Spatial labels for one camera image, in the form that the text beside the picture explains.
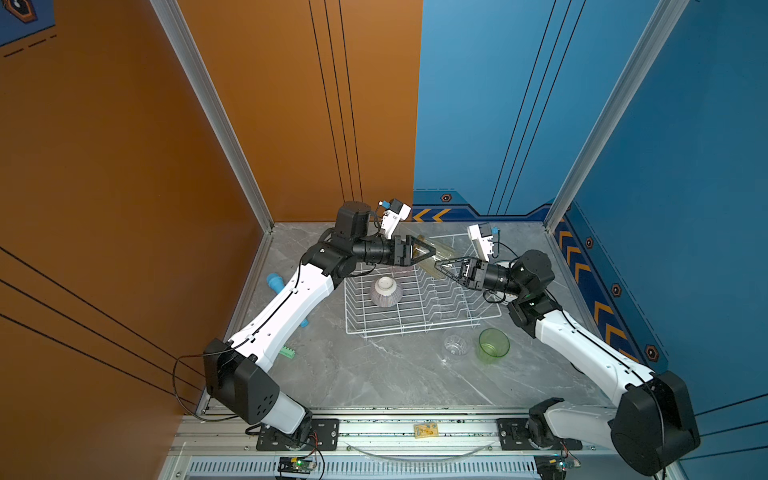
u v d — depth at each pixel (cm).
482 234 63
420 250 64
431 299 92
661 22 71
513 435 72
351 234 56
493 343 87
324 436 74
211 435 76
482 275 60
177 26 71
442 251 66
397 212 63
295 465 71
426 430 74
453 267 65
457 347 87
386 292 94
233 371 40
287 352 87
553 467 71
